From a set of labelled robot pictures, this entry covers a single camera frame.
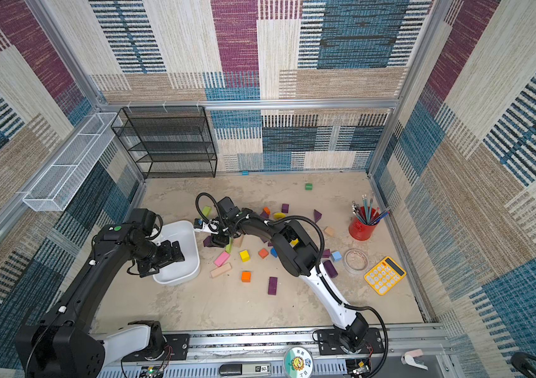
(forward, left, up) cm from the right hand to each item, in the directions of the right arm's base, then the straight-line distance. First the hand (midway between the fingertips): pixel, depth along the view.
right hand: (215, 235), depth 99 cm
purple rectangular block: (-21, -24, 0) cm, 31 cm away
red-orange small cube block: (-8, -20, -1) cm, 21 cm away
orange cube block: (-18, -14, 0) cm, 22 cm away
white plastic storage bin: (-1, +11, +2) cm, 11 cm away
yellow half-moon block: (+9, -27, 0) cm, 28 cm away
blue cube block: (-8, -24, 0) cm, 25 cm away
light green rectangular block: (-3, -2, +20) cm, 21 cm away
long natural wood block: (-15, -4, 0) cm, 15 cm away
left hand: (-17, +9, +12) cm, 23 cm away
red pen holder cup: (-2, -58, +9) cm, 58 cm away
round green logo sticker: (-44, -30, +8) cm, 54 cm away
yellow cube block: (-10, -13, +1) cm, 16 cm away
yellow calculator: (-17, -64, 0) cm, 67 cm away
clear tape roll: (-12, -56, -1) cm, 57 cm away
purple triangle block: (+8, -43, +1) cm, 44 cm away
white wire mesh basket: (-3, +40, +34) cm, 53 cm away
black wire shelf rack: (+38, +23, +20) cm, 49 cm away
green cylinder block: (+26, -41, 0) cm, 49 cm away
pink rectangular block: (-11, -4, 0) cm, 11 cm away
